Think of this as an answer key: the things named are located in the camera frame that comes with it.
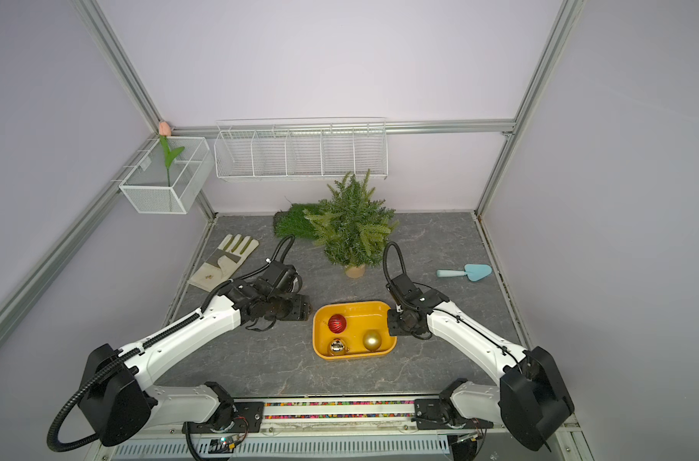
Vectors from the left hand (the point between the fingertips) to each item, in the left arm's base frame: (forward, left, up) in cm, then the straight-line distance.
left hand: (301, 312), depth 80 cm
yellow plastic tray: (+2, -17, -11) cm, 20 cm away
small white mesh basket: (+29, +40, +24) cm, 55 cm away
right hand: (-3, -27, -6) cm, 28 cm away
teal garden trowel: (+17, -60, -12) cm, 63 cm away
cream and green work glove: (+26, +33, -12) cm, 44 cm away
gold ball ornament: (-7, -20, -7) cm, 22 cm away
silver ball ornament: (-7, -10, -7) cm, 14 cm away
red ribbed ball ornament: (-1, -10, -8) cm, 13 cm away
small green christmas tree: (+17, -16, +16) cm, 29 cm away
